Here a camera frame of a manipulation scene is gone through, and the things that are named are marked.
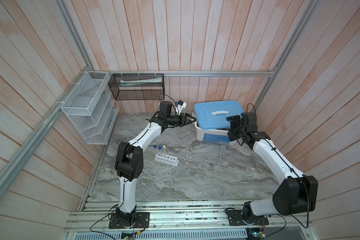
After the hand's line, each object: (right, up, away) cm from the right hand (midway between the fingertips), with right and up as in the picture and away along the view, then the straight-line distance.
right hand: (225, 121), depth 84 cm
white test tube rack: (-34, -23, +6) cm, 42 cm away
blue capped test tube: (-41, -14, -2) cm, 43 cm away
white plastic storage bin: (-4, -9, +12) cm, 16 cm away
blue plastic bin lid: (-5, +5, +12) cm, 14 cm away
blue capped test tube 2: (-38, -18, +3) cm, 43 cm away
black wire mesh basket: (-52, +22, +6) cm, 57 cm away
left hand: (-18, -1, -1) cm, 18 cm away
